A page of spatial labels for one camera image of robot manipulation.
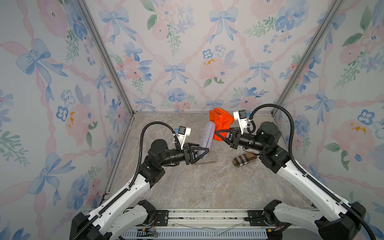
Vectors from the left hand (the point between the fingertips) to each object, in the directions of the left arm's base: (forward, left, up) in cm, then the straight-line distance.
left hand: (207, 150), depth 61 cm
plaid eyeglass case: (+12, -24, -30) cm, 40 cm away
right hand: (+6, -4, +4) cm, 8 cm away
